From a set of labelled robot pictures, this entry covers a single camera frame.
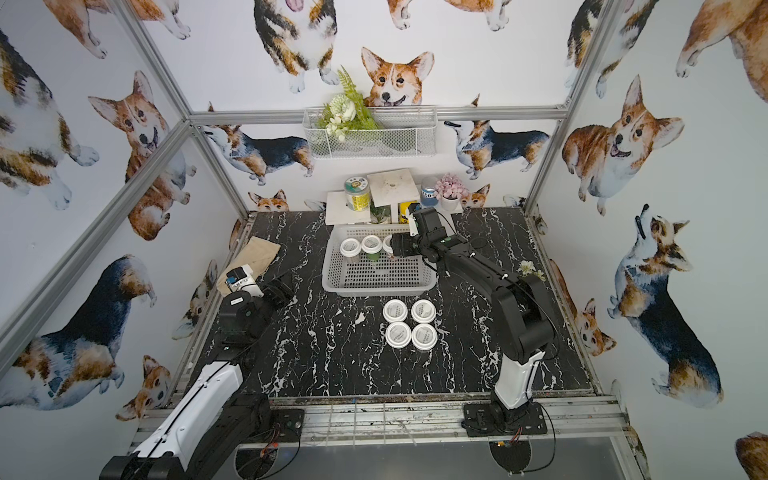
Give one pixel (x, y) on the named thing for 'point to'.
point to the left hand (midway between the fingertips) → (281, 270)
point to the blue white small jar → (429, 191)
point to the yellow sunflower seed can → (358, 193)
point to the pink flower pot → (449, 189)
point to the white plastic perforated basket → (388, 275)
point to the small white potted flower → (527, 267)
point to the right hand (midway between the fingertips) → (412, 230)
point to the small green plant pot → (380, 214)
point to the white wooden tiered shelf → (390, 188)
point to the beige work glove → (256, 253)
